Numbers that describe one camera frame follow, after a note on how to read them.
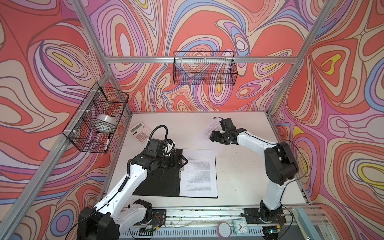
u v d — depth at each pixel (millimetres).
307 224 677
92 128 728
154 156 605
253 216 732
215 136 848
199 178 863
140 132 1015
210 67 936
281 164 499
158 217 728
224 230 665
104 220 381
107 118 735
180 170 885
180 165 677
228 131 778
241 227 690
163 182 835
